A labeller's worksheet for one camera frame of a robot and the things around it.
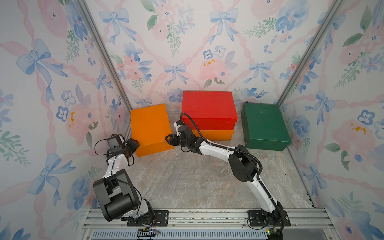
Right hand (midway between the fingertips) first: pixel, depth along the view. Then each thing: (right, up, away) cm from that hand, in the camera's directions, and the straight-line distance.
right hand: (168, 137), depth 92 cm
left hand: (-19, -3, -2) cm, 19 cm away
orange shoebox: (+31, +1, +8) cm, 32 cm away
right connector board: (+54, -46, -19) cm, 73 cm away
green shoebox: (+62, +7, +5) cm, 62 cm away
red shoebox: (+25, +16, -3) cm, 30 cm away
